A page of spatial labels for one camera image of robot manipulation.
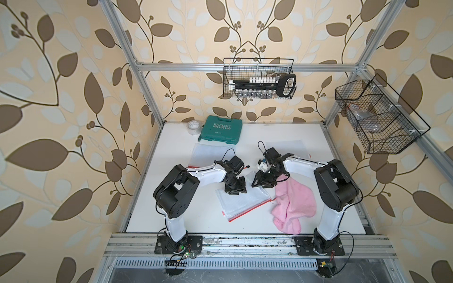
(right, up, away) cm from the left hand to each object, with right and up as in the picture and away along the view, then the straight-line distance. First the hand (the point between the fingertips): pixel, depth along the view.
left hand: (243, 190), depth 88 cm
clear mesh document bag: (-4, -7, -4) cm, 9 cm away
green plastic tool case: (-13, +32, +24) cm, 42 cm away
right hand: (+7, +1, +3) cm, 8 cm away
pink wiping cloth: (+25, -5, -3) cm, 26 cm away
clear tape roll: (-32, +34, +31) cm, 56 cm away
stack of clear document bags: (-22, +16, +20) cm, 34 cm away
